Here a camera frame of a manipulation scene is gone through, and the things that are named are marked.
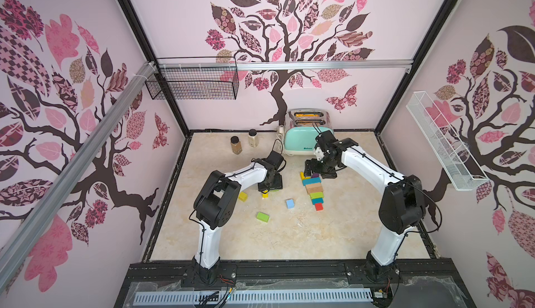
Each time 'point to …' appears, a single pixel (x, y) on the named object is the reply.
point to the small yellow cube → (265, 196)
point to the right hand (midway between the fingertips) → (313, 176)
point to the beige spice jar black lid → (253, 138)
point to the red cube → (318, 206)
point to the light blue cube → (290, 203)
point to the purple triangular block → (315, 175)
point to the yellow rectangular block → (243, 196)
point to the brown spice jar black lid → (235, 145)
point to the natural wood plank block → (314, 188)
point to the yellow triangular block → (301, 175)
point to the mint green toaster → (302, 125)
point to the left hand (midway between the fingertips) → (272, 189)
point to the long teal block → (315, 178)
